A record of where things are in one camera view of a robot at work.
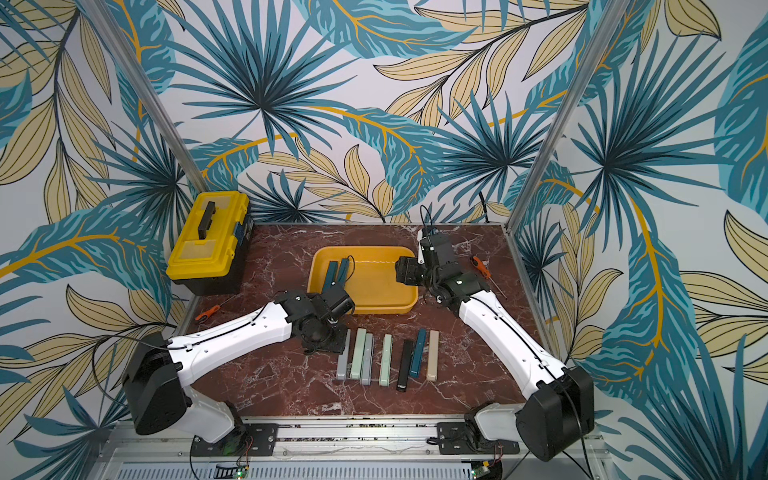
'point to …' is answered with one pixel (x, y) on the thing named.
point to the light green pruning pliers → (359, 346)
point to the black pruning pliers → (403, 374)
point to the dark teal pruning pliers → (331, 275)
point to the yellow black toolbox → (210, 256)
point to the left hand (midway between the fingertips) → (335, 351)
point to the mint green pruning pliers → (384, 376)
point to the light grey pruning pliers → (367, 364)
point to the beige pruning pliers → (433, 355)
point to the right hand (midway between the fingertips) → (408, 264)
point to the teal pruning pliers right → (417, 358)
